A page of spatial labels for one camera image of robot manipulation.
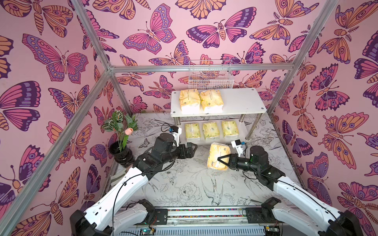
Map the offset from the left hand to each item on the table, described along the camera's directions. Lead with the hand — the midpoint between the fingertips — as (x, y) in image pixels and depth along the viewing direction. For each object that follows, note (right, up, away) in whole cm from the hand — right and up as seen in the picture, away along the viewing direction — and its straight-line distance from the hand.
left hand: (192, 145), depth 71 cm
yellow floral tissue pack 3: (+25, +7, +26) cm, 37 cm away
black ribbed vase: (-39, -8, +12) cm, 41 cm away
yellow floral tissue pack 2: (+13, +7, +26) cm, 30 cm away
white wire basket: (+11, +42, +33) cm, 55 cm away
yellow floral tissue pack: (0, +7, +25) cm, 26 cm away
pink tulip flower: (-32, +7, +2) cm, 33 cm away
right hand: (+12, -8, 0) cm, 15 cm away
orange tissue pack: (+13, -3, +3) cm, 14 cm away
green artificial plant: (-37, +11, +3) cm, 39 cm away
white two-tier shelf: (+20, +18, +48) cm, 55 cm away
